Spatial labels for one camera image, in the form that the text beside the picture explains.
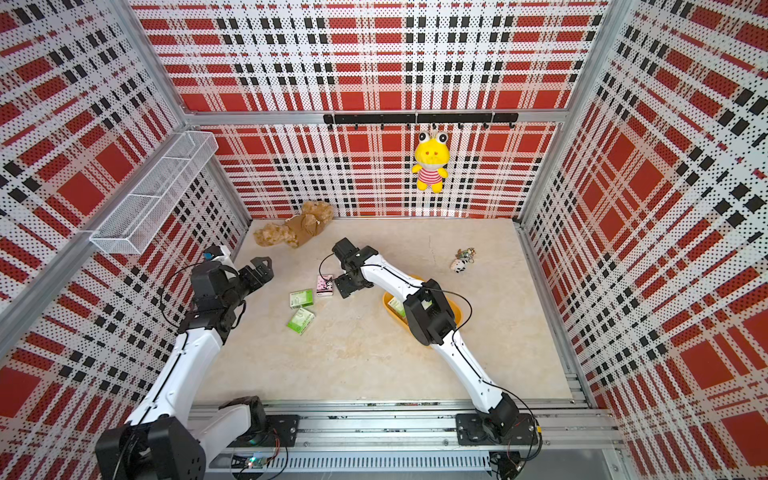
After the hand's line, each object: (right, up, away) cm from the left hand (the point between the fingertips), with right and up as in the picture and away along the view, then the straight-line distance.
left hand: (264, 266), depth 82 cm
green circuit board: (+4, -45, -13) cm, 47 cm away
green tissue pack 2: (+6, -11, +14) cm, 19 cm away
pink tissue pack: (+13, -8, +16) cm, 22 cm away
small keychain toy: (+59, -1, +22) cm, 63 cm away
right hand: (+23, -7, +18) cm, 30 cm away
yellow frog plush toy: (+48, +34, +8) cm, 59 cm away
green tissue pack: (+38, -14, +11) cm, 42 cm away
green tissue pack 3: (+7, -17, +8) cm, 21 cm away
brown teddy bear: (+1, +12, +23) cm, 26 cm away
